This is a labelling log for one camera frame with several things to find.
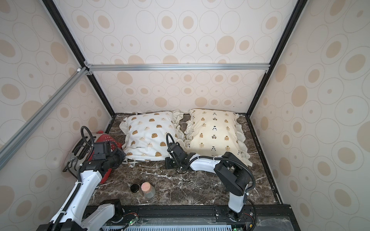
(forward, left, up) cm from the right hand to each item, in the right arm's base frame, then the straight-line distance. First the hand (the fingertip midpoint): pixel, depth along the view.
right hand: (169, 161), depth 89 cm
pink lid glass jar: (-19, +8, +5) cm, 21 cm away
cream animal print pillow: (+19, -29, +6) cm, 35 cm away
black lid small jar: (-18, +15, +4) cm, 24 cm away
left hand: (0, +22, +11) cm, 24 cm away
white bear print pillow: (+12, +16, +7) cm, 21 cm away
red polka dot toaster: (-4, +46, +13) cm, 48 cm away
